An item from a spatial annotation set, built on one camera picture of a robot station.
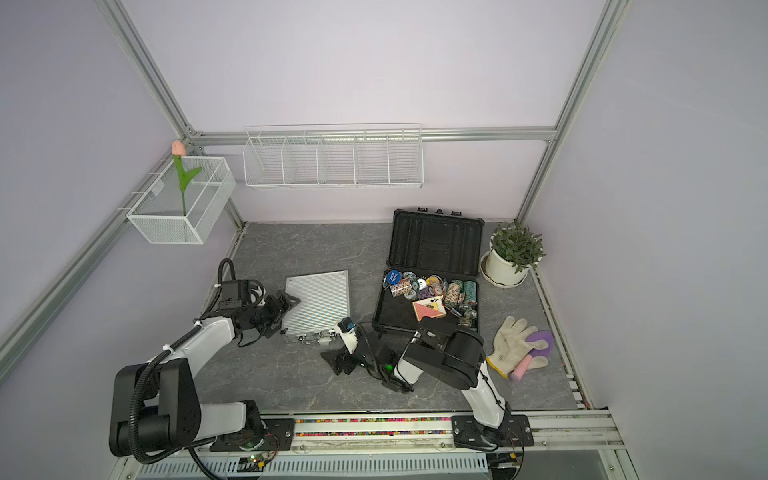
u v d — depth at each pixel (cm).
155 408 42
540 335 90
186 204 83
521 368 82
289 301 84
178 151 85
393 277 97
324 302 96
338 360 77
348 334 77
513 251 88
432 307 91
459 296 92
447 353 54
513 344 87
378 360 69
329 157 102
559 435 74
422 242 104
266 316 79
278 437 72
